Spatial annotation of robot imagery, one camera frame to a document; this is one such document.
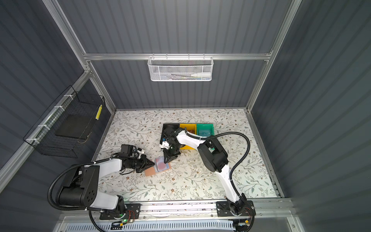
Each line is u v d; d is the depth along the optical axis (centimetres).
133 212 72
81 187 44
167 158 82
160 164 89
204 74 86
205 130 106
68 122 75
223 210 73
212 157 57
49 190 40
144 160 81
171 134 78
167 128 80
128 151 75
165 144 88
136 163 78
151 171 87
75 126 76
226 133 53
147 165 82
